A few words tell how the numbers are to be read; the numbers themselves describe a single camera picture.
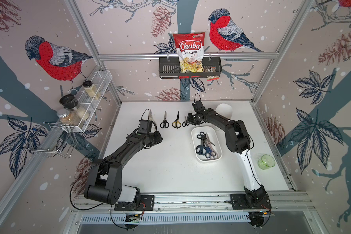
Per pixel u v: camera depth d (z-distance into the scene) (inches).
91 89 28.8
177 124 42.0
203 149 36.4
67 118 23.5
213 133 37.3
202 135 38.6
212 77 35.5
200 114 32.2
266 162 33.4
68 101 24.3
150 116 44.3
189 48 32.0
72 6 28.0
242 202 28.1
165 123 42.1
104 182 16.6
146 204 28.7
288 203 29.4
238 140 24.5
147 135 27.6
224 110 37.8
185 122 41.6
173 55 36.5
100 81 35.6
